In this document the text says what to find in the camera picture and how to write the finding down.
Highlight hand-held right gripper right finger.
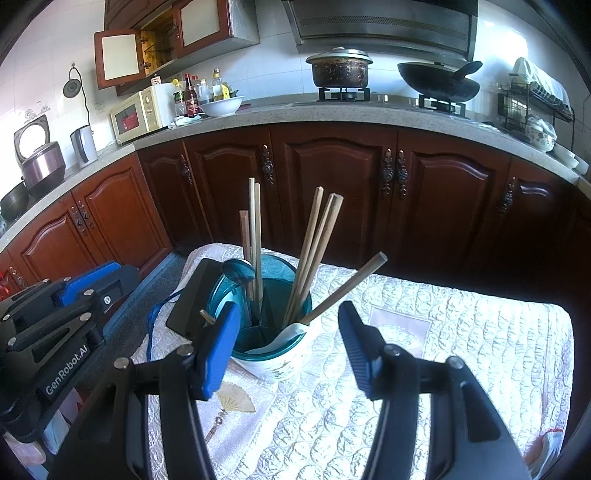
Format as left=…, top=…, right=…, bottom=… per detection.
left=338, top=301, right=532, bottom=480

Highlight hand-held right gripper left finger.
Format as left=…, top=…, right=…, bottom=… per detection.
left=46, top=301, right=243, bottom=480

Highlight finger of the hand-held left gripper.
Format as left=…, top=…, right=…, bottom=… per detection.
left=0, top=287, right=116, bottom=363
left=0, top=261, right=141, bottom=333

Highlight white floral teal-lined utensil holder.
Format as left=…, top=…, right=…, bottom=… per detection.
left=206, top=253, right=314, bottom=381

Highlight white ceramic spoon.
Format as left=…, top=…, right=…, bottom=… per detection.
left=244, top=320, right=310, bottom=358

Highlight metal spoon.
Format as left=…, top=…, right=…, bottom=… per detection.
left=222, top=258, right=256, bottom=296

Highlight bundle of wooden chopsticks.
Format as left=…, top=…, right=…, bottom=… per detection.
left=239, top=178, right=389, bottom=328

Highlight black phone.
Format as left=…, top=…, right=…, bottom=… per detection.
left=165, top=257, right=223, bottom=343

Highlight white quilted satin cloth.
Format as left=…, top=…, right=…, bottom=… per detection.
left=130, top=242, right=575, bottom=480

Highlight pale pink cloth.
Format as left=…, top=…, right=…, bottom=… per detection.
left=4, top=385, right=88, bottom=476

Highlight black pot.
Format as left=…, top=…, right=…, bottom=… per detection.
left=0, top=182, right=31, bottom=222

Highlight rice cooker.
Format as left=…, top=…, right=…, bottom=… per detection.
left=14, top=114, right=66, bottom=195

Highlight white electric kettle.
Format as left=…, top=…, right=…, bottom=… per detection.
left=70, top=124, right=99, bottom=169

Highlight cream microwave oven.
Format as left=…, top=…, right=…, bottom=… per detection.
left=109, top=84, right=176, bottom=145

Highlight dark wooden base cabinets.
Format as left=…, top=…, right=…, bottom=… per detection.
left=0, top=122, right=591, bottom=324

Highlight dark round hanging utensil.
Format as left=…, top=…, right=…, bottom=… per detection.
left=64, top=65, right=93, bottom=125

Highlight dark red-label sauce bottle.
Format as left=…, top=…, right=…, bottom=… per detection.
left=184, top=74, right=200, bottom=116

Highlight large white bowl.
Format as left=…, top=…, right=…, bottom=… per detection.
left=201, top=95, right=245, bottom=117

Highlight grey stone kitchen countertop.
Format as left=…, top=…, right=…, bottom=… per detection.
left=0, top=95, right=591, bottom=252

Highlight gas hob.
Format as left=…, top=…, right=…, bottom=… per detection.
left=292, top=87, right=472, bottom=120

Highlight black wok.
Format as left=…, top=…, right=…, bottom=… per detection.
left=397, top=61, right=482, bottom=103

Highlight floral ceramic bowl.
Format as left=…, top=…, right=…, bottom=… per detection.
left=526, top=116, right=557, bottom=152

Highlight stained cooking pot with lid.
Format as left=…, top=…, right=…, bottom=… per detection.
left=305, top=46, right=374, bottom=89

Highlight black ladle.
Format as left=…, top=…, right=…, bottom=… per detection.
left=450, top=61, right=483, bottom=81

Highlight white cloth cover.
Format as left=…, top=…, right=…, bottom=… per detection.
left=510, top=56, right=571, bottom=112

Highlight steel range hood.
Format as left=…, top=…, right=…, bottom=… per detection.
left=281, top=0, right=478, bottom=63

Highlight blue strap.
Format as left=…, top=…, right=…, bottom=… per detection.
left=147, top=288, right=185, bottom=363

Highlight wooden glass-door wall cabinet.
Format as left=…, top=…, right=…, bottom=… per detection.
left=93, top=0, right=262, bottom=97

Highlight black wire dish rack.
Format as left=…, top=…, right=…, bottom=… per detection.
left=498, top=80, right=575, bottom=139

